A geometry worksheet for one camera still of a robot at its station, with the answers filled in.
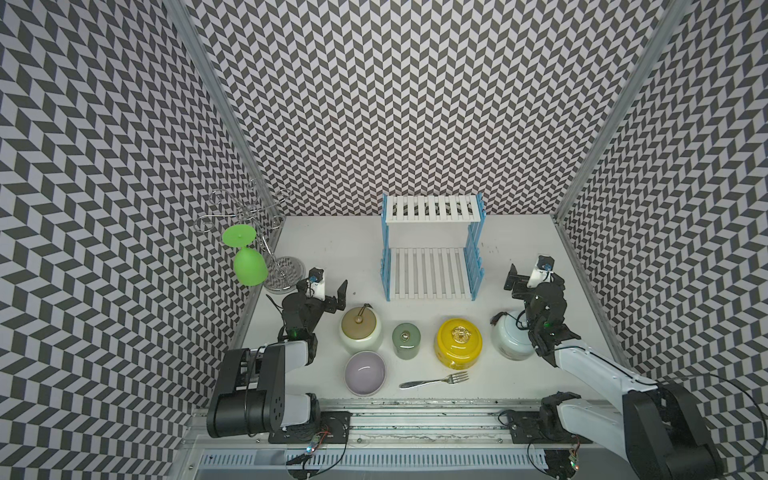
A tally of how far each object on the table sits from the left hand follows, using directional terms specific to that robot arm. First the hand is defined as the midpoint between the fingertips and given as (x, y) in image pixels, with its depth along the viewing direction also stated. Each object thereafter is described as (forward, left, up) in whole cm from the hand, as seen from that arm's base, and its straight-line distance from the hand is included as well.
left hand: (330, 278), depth 89 cm
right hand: (-1, -58, +5) cm, 58 cm away
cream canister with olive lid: (-16, -10, 0) cm, 19 cm away
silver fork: (-26, -35, -10) cm, 45 cm away
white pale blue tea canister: (-18, -50, -2) cm, 54 cm away
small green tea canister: (-19, -23, -1) cm, 29 cm away
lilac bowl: (-25, -11, -7) cm, 29 cm away
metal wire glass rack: (+34, +33, -3) cm, 48 cm away
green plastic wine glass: (-4, +18, +13) cm, 23 cm away
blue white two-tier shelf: (+19, -33, -9) cm, 39 cm away
